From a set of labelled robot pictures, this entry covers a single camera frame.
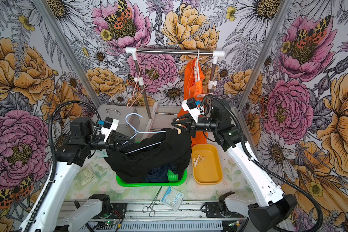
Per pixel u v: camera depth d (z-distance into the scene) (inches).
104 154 24.5
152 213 29.3
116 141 21.7
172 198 30.6
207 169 37.6
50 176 16.6
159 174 31.4
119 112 37.2
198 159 35.7
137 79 31.9
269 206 14.7
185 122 21.4
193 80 32.6
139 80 32.0
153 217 29.1
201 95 26.0
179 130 24.0
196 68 31.9
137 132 22.4
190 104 19.8
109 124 20.2
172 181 33.3
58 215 16.3
